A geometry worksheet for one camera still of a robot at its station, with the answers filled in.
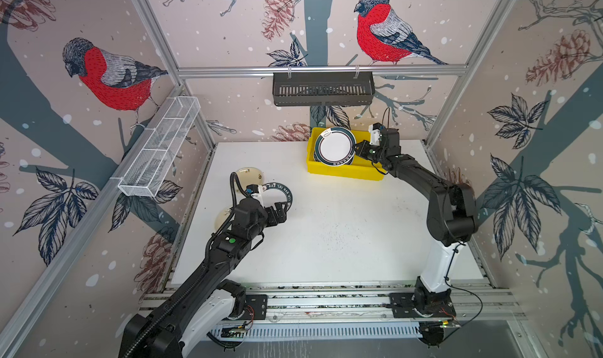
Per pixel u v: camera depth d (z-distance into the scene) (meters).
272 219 0.71
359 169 1.03
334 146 0.98
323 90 1.05
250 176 1.10
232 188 0.60
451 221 0.52
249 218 0.60
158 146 0.79
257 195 0.73
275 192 1.03
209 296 0.60
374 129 0.87
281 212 0.73
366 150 0.86
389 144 0.76
